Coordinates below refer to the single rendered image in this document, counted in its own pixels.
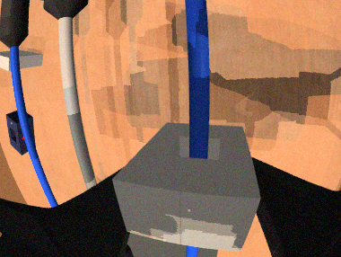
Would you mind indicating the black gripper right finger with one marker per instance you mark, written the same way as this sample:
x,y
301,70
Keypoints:
x,y
299,218

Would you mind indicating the dark blue box with red arrow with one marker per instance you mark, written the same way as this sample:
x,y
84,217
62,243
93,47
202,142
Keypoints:
x,y
15,131

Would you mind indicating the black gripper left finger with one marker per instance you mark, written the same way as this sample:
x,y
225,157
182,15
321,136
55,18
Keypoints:
x,y
89,225

